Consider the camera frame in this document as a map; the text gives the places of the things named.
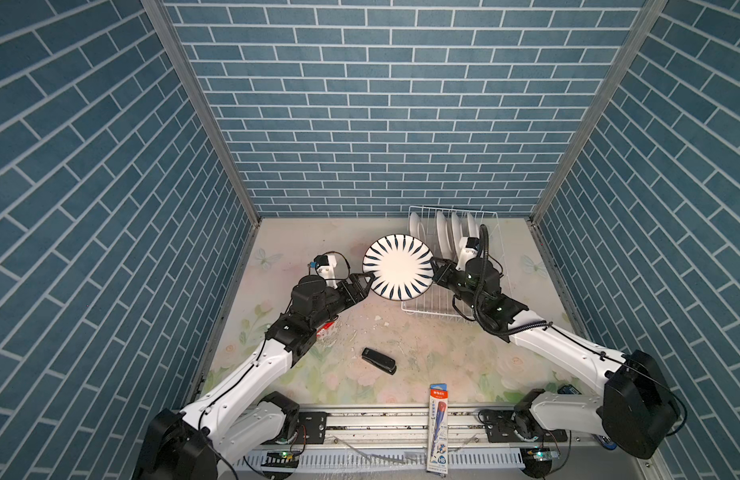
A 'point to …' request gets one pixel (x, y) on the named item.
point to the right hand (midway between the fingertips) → (427, 256)
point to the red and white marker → (324, 327)
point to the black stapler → (380, 360)
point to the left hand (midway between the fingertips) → (370, 281)
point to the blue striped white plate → (402, 267)
